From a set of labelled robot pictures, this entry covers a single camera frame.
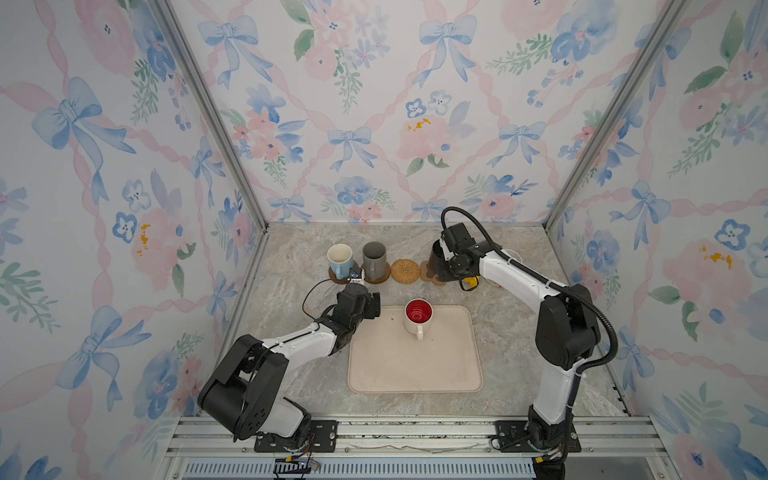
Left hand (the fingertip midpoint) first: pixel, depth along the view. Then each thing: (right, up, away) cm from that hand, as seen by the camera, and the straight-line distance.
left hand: (368, 291), depth 90 cm
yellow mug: (+28, +3, -9) cm, 30 cm away
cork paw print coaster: (+19, +3, +13) cm, 23 cm away
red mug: (+15, -7, +2) cm, 17 cm away
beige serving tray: (+5, -19, -3) cm, 20 cm away
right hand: (+24, +6, +4) cm, 25 cm away
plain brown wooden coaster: (+3, +2, +12) cm, 13 cm away
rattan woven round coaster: (+12, +5, +16) cm, 21 cm away
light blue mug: (-9, +9, +5) cm, 14 cm away
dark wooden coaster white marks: (-11, +3, +5) cm, 12 cm away
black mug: (+20, +8, -6) cm, 23 cm away
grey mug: (+2, +10, +5) cm, 12 cm away
